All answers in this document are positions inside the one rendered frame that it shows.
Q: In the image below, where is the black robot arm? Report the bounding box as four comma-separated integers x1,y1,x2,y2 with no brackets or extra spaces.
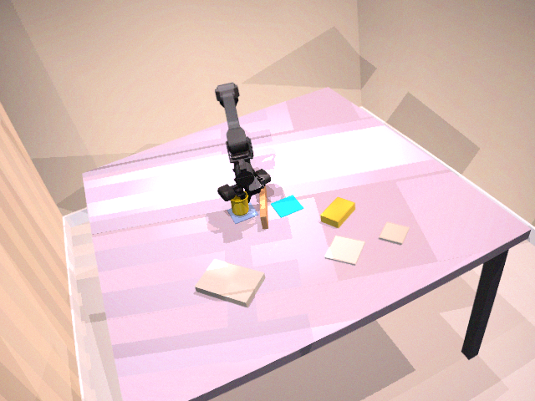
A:
215,82,266,196

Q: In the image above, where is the white flat square block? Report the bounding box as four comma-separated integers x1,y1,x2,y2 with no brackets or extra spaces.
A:
325,236,365,265

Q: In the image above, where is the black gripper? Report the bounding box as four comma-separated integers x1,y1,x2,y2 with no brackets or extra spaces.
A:
217,169,271,203

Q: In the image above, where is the yellow rectangular block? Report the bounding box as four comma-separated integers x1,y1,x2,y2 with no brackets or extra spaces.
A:
320,197,355,228

